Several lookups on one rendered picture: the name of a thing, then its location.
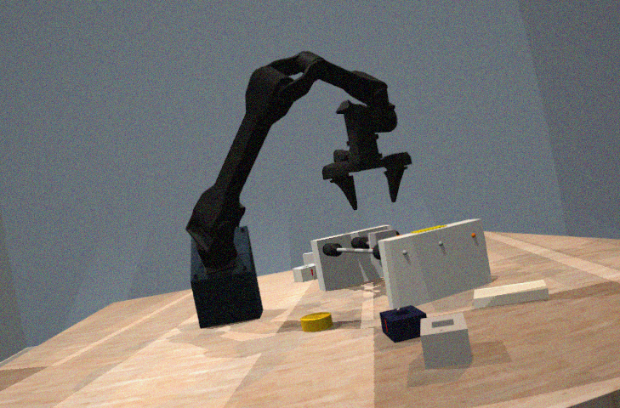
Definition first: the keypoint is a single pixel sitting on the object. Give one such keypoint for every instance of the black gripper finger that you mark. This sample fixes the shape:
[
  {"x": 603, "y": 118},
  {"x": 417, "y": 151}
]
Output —
[
  {"x": 394, "y": 178},
  {"x": 347, "y": 185}
]

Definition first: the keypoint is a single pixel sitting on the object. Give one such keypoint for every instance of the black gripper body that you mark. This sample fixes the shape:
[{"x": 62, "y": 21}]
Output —
[{"x": 364, "y": 149}]

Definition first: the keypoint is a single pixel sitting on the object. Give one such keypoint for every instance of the yellow short cylinder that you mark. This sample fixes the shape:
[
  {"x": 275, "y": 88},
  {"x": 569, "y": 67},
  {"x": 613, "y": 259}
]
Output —
[{"x": 316, "y": 321}]

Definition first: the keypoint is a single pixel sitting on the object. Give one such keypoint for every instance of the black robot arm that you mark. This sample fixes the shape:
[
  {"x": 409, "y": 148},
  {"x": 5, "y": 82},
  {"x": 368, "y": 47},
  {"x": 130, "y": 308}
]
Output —
[{"x": 269, "y": 95}]

